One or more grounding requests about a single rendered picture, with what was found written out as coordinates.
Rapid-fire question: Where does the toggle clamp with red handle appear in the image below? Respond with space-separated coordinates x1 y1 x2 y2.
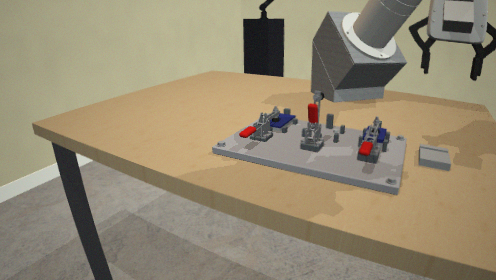
357 116 380 164
300 91 324 152
239 106 280 142

